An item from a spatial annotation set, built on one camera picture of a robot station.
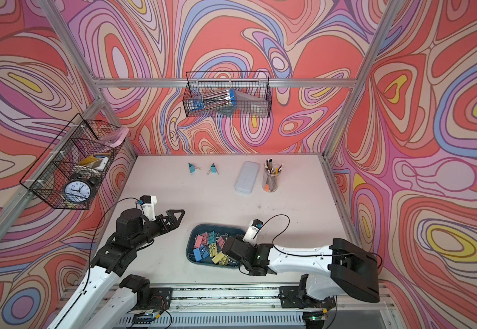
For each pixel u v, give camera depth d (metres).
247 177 1.08
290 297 0.72
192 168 1.11
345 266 0.41
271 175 0.95
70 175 0.74
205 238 0.86
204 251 0.82
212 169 1.11
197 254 0.80
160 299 0.72
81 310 0.44
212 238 0.86
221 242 0.86
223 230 0.89
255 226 0.72
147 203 0.67
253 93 0.82
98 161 0.75
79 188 0.68
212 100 0.80
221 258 0.81
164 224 0.65
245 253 0.60
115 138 0.77
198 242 0.84
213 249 0.82
